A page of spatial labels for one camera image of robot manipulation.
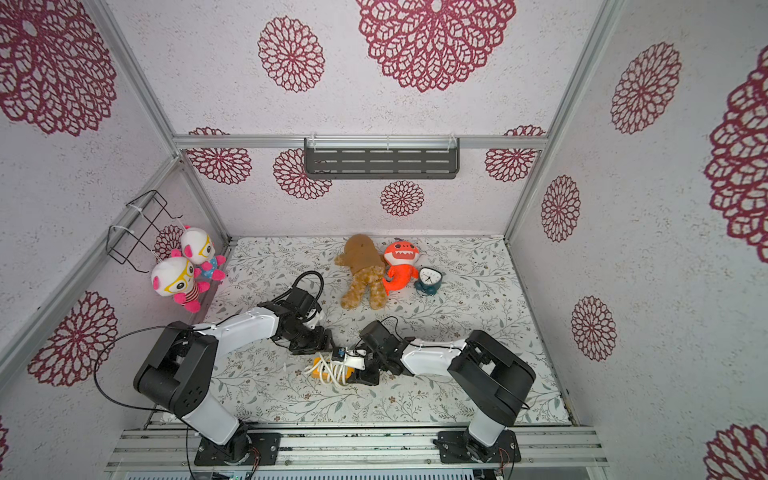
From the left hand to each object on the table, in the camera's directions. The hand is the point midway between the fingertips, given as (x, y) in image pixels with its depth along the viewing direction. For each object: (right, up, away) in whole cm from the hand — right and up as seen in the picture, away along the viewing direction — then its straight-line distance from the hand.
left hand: (326, 350), depth 89 cm
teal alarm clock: (+33, +20, +14) cm, 41 cm away
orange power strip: (+1, -3, -9) cm, 9 cm away
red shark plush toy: (+24, +28, +17) cm, 40 cm away
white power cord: (-3, -3, -9) cm, 10 cm away
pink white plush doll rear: (-41, +31, +4) cm, 51 cm away
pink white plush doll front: (-42, +22, -5) cm, 47 cm away
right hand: (+7, -4, -3) cm, 9 cm away
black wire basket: (-47, +31, -16) cm, 59 cm away
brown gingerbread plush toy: (+12, +25, +11) cm, 30 cm away
